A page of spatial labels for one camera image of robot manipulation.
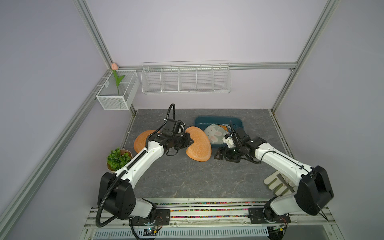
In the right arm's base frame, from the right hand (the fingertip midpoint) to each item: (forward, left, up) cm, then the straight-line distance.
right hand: (219, 157), depth 82 cm
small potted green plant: (-2, +54, +4) cm, 54 cm away
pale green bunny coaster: (+22, 0, -9) cm, 24 cm away
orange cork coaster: (+4, +10, +2) cm, 11 cm away
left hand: (+5, +14, +7) cm, 17 cm away
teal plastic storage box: (+37, -9, -13) cm, 40 cm away
